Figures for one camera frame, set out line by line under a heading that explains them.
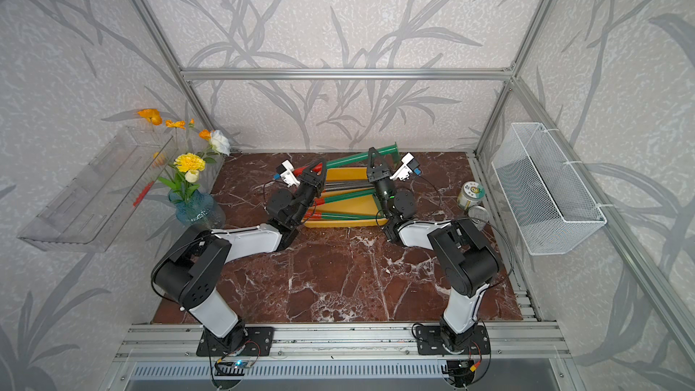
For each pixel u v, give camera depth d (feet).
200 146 3.58
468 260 1.58
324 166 2.56
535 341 2.48
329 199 3.23
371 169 2.43
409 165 2.41
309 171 2.48
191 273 1.53
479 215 3.08
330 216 3.01
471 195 3.16
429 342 2.40
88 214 2.13
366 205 3.39
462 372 2.36
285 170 2.53
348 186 3.38
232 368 2.37
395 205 2.14
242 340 2.24
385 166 2.42
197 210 2.86
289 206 2.15
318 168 2.58
